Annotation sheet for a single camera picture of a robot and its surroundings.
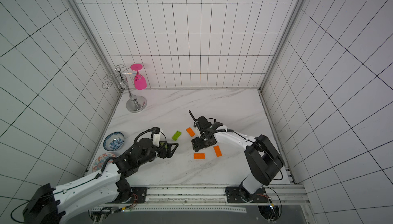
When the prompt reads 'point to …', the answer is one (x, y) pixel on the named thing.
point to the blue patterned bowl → (113, 141)
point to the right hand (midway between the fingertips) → (199, 141)
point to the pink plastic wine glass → (139, 81)
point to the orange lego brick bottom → (199, 155)
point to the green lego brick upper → (175, 136)
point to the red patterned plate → (100, 161)
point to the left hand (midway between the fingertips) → (170, 145)
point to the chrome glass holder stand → (135, 104)
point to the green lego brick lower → (166, 146)
